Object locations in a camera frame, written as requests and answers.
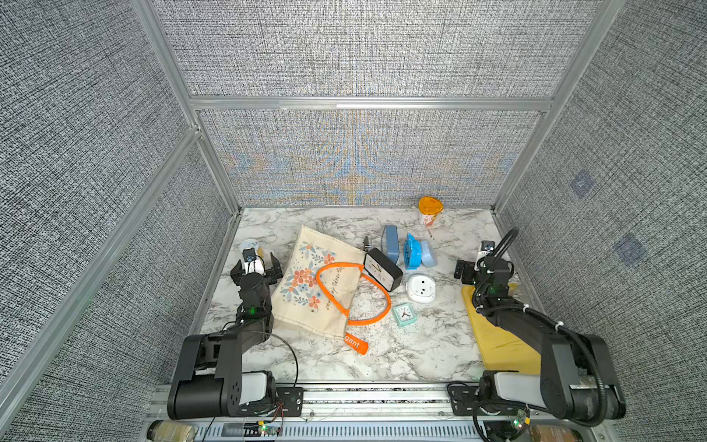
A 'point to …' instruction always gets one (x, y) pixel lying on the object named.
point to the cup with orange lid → (429, 209)
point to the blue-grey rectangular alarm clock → (389, 243)
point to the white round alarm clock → (421, 288)
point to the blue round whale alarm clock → (412, 253)
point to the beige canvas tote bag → (317, 286)
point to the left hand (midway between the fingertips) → (260, 253)
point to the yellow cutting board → (502, 348)
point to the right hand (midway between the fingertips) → (475, 253)
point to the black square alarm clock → (383, 270)
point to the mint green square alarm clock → (405, 314)
